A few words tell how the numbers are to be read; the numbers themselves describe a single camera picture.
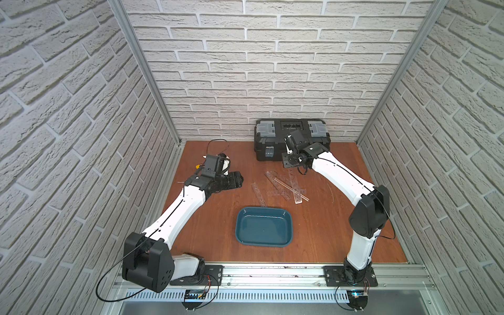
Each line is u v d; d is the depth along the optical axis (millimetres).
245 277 757
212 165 623
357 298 701
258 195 955
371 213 469
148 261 396
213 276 732
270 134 1003
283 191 976
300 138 668
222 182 687
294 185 966
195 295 725
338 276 739
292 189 974
